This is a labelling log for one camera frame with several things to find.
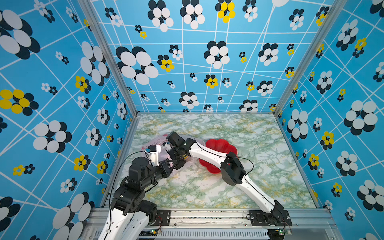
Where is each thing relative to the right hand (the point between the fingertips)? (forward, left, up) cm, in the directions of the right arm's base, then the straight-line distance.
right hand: (158, 165), depth 83 cm
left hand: (-6, -14, +16) cm, 22 cm away
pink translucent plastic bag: (0, -19, +3) cm, 19 cm away
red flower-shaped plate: (+17, -38, -7) cm, 42 cm away
